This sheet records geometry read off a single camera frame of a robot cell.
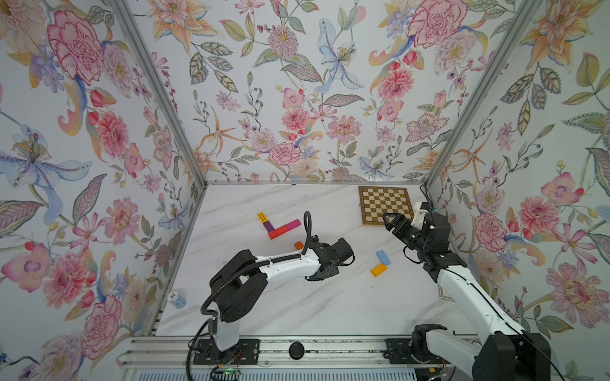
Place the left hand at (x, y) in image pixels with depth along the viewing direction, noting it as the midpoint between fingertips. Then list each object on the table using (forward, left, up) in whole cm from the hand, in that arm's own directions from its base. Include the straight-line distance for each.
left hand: (332, 271), depth 87 cm
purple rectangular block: (+23, +25, -4) cm, 34 cm away
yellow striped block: (+27, +29, -4) cm, 40 cm away
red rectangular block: (+21, +20, -4) cm, 29 cm away
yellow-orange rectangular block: (+3, -19, -5) cm, 20 cm away
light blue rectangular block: (+8, -22, -4) cm, 23 cm away
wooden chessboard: (+37, -25, -4) cm, 45 cm away
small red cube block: (+19, +24, -4) cm, 31 cm away
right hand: (+13, -19, +17) cm, 28 cm away
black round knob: (-24, +13, -2) cm, 28 cm away
